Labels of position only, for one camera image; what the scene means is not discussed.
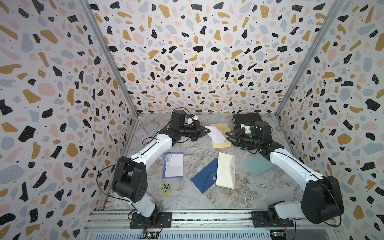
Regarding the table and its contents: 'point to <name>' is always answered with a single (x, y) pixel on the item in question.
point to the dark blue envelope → (207, 177)
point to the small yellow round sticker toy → (166, 188)
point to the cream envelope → (225, 176)
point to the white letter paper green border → (215, 135)
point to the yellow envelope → (224, 129)
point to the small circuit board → (145, 234)
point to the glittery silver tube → (159, 205)
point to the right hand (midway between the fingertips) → (226, 135)
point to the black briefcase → (249, 118)
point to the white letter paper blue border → (173, 165)
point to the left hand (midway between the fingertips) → (212, 130)
